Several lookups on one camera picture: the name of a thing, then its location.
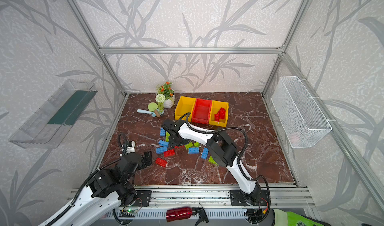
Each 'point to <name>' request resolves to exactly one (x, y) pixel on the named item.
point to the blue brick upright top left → (162, 132)
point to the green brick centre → (190, 145)
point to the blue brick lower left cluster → (160, 150)
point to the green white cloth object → (282, 218)
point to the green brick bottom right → (211, 160)
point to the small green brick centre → (196, 144)
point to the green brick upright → (167, 136)
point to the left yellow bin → (185, 105)
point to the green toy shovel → (153, 109)
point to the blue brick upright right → (205, 153)
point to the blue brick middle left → (163, 143)
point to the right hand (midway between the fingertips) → (177, 139)
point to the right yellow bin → (216, 105)
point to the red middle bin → (201, 111)
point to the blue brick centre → (194, 150)
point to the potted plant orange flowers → (165, 96)
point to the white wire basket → (300, 116)
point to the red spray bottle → (184, 213)
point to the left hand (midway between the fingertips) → (148, 151)
